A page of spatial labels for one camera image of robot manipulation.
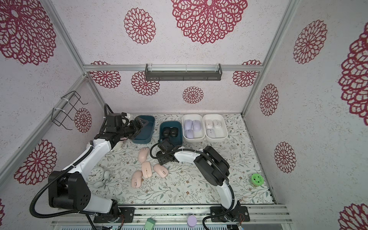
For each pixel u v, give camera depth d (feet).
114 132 2.10
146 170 2.87
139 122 2.44
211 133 3.46
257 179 2.68
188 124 3.59
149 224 2.30
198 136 3.49
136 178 2.74
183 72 3.12
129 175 2.87
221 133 3.56
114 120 2.10
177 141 3.56
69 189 1.39
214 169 1.69
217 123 3.66
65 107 2.55
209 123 3.62
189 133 3.44
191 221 2.13
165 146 2.46
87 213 2.25
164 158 2.80
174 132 3.48
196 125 3.59
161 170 2.82
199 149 1.86
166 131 3.48
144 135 3.49
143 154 3.10
